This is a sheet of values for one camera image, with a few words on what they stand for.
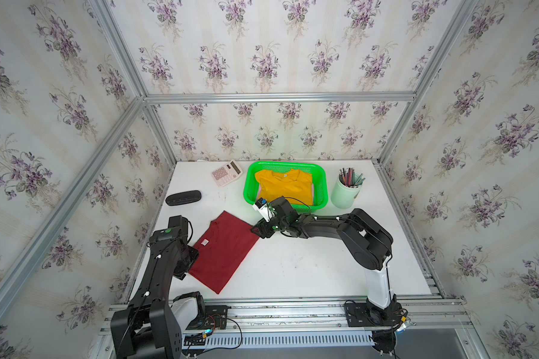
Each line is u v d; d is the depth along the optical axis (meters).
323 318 0.75
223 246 0.88
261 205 0.82
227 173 1.12
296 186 1.04
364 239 0.52
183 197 1.02
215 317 0.73
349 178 0.96
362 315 0.73
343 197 0.95
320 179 1.05
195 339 0.71
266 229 0.82
